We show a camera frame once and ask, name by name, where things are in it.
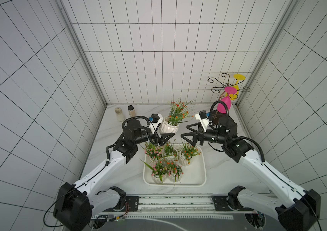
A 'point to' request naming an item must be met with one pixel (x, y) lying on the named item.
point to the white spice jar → (120, 116)
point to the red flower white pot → (170, 152)
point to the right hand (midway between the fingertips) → (184, 127)
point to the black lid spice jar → (131, 110)
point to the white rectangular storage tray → (194, 174)
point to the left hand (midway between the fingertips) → (167, 129)
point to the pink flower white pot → (154, 152)
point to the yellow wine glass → (237, 77)
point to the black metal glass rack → (224, 81)
